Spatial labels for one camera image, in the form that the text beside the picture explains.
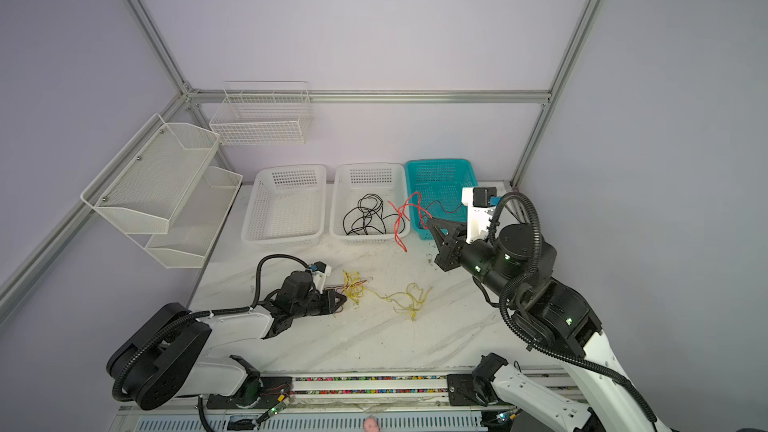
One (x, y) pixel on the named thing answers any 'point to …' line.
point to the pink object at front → (371, 425)
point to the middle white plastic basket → (352, 180)
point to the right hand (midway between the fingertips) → (424, 220)
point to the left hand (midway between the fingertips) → (343, 300)
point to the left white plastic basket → (287, 206)
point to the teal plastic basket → (435, 191)
